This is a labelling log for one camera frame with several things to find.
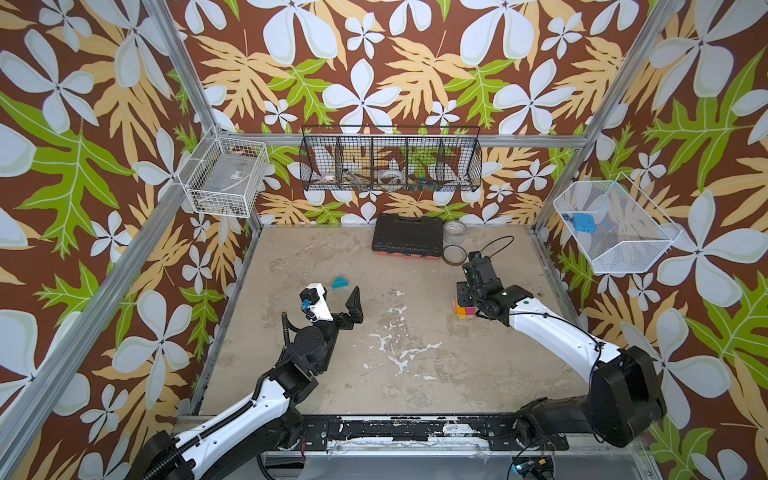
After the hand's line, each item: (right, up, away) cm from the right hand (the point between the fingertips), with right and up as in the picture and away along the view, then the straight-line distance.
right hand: (465, 287), depth 88 cm
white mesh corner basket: (+41, +17, -6) cm, 45 cm away
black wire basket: (-22, +42, +10) cm, 49 cm away
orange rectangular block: (0, -8, +4) cm, 9 cm away
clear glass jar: (+4, +19, +30) cm, 36 cm away
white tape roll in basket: (-21, +36, +11) cm, 43 cm away
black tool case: (-15, +16, +24) cm, 33 cm away
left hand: (-35, +1, -13) cm, 38 cm away
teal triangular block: (-40, 0, +14) cm, 42 cm away
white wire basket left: (-71, +33, -1) cm, 79 cm away
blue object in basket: (+35, +19, -1) cm, 40 cm away
